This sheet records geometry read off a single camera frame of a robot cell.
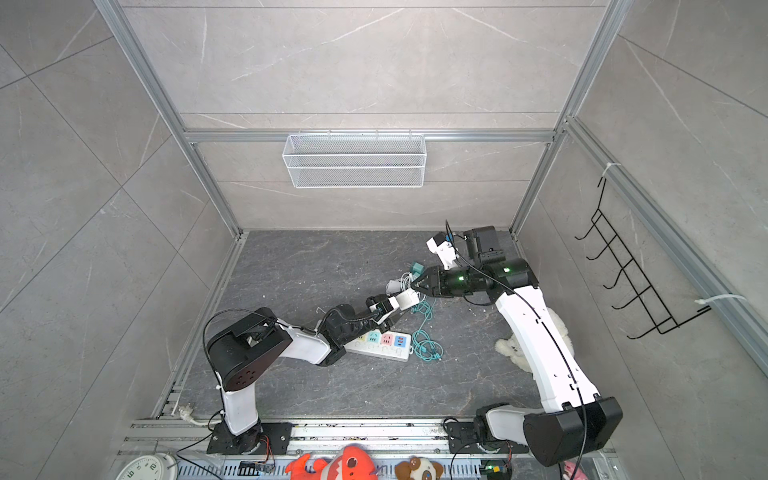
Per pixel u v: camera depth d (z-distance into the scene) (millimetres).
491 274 483
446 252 644
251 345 527
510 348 822
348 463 638
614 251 719
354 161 1007
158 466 660
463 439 732
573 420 369
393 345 874
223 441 720
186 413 761
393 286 1007
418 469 673
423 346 880
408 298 761
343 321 680
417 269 1044
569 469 681
